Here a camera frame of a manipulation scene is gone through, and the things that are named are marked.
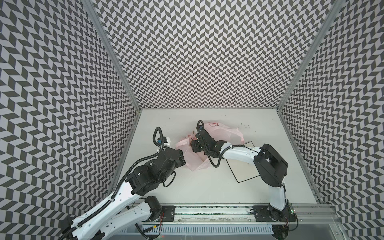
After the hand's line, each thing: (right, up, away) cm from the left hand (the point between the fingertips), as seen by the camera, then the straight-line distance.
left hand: (183, 153), depth 69 cm
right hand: (+5, 0, +22) cm, 22 cm away
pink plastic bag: (+4, -7, +15) cm, 17 cm away
